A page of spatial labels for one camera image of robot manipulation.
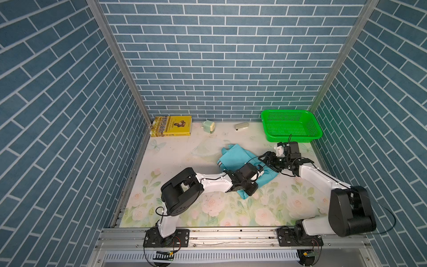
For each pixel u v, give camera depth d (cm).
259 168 79
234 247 72
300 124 120
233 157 93
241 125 116
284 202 85
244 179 69
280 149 83
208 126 109
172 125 115
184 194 49
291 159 70
